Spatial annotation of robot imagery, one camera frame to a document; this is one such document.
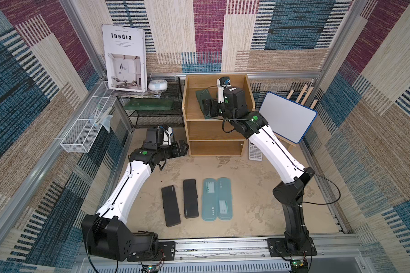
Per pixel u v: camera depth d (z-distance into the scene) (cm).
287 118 94
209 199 87
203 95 91
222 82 62
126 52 77
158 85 88
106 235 39
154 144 59
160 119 119
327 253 73
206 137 92
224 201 86
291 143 100
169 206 86
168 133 73
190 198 87
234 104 54
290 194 57
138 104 99
